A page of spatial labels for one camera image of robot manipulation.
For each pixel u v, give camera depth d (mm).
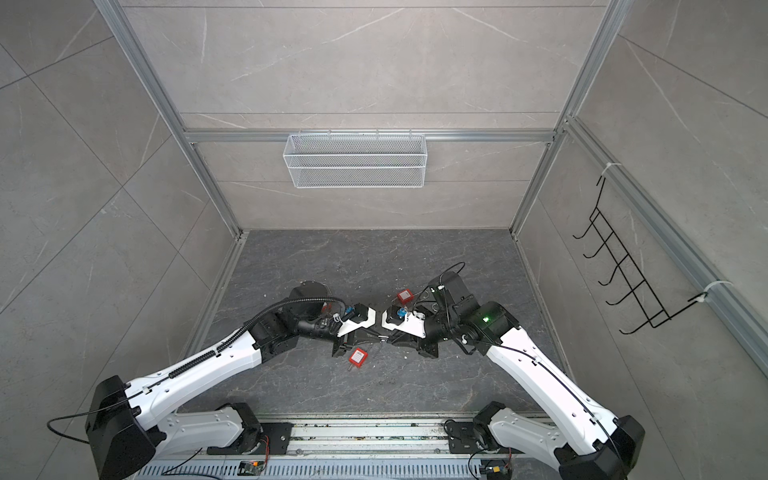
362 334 630
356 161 1007
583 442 377
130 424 380
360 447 730
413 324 572
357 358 847
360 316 553
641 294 644
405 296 982
